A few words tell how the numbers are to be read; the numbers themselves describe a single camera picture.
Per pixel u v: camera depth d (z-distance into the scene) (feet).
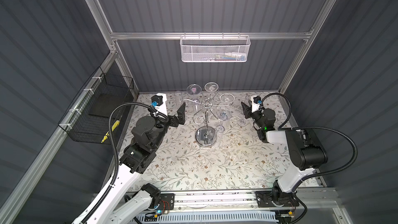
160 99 1.67
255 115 2.72
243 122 3.35
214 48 4.05
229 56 2.99
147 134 1.44
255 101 2.54
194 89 2.47
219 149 2.99
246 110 2.72
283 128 2.36
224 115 2.19
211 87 2.54
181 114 1.82
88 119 2.29
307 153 1.60
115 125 2.29
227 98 2.44
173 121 1.83
